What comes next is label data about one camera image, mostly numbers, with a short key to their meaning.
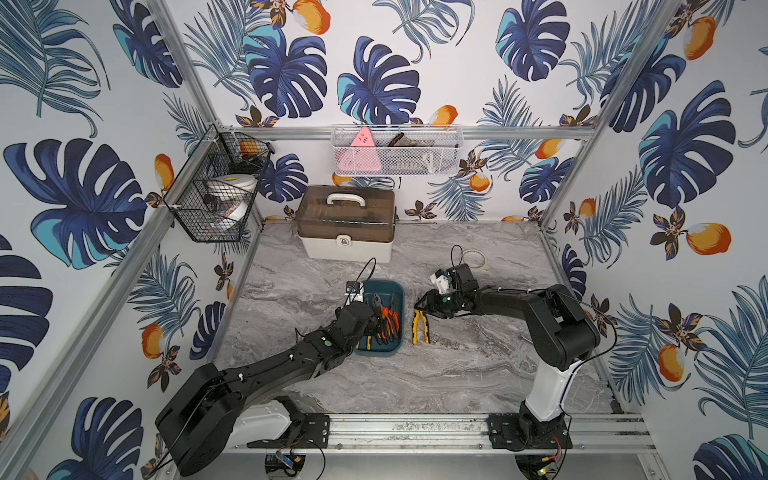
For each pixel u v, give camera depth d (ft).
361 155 2.97
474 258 3.63
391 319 3.00
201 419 1.35
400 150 3.03
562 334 1.69
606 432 2.52
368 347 2.88
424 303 2.92
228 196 2.95
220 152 3.03
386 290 3.21
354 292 2.40
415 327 3.02
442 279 3.02
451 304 2.72
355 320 2.05
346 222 3.03
